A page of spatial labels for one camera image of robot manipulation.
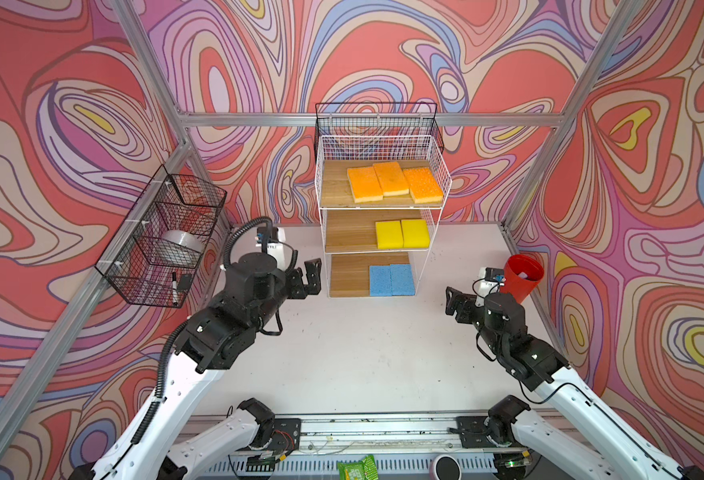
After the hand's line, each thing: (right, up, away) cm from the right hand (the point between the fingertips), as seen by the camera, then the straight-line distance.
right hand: (464, 298), depth 77 cm
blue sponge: (-13, +3, +23) cm, 26 cm away
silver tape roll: (-71, +13, -7) cm, 72 cm away
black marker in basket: (-73, +3, -5) cm, 73 cm away
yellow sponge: (-12, +17, +3) cm, 21 cm away
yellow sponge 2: (-19, +17, +5) cm, 26 cm away
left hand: (-40, +9, -12) cm, 43 cm away
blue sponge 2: (-20, +3, +24) cm, 31 cm away
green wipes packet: (-28, -38, -9) cm, 48 cm away
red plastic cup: (+25, +4, +18) cm, 31 cm away
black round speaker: (-8, -36, -12) cm, 38 cm away
